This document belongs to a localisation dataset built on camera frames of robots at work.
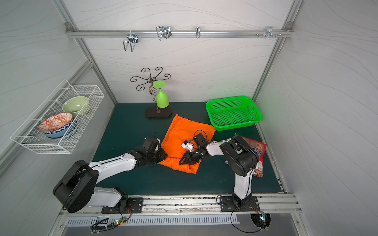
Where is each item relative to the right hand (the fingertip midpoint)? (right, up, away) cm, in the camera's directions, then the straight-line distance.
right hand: (182, 162), depth 88 cm
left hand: (-8, +5, 0) cm, 10 cm away
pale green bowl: (-52, +34, -16) cm, 64 cm away
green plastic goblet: (-13, +39, +3) cm, 42 cm away
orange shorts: (-1, +19, +15) cm, 24 cm away
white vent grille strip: (-51, -23, -18) cm, 59 cm away
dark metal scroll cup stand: (-23, +31, +23) cm, 45 cm away
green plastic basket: (+39, +31, +26) cm, 56 cm away
